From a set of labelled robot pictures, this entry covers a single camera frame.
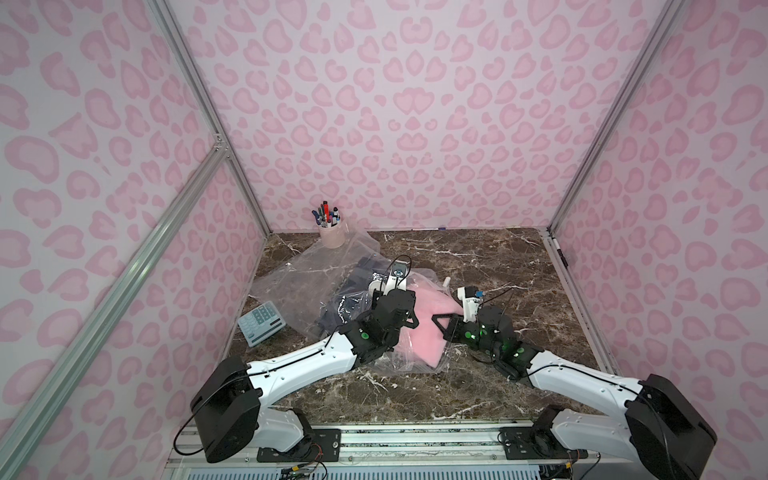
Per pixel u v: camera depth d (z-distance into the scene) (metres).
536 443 0.66
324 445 0.73
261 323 0.93
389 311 0.56
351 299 0.82
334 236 1.10
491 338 0.63
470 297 0.74
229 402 0.40
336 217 1.08
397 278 0.63
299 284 1.05
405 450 0.73
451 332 0.70
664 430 0.41
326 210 1.04
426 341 0.78
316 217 1.07
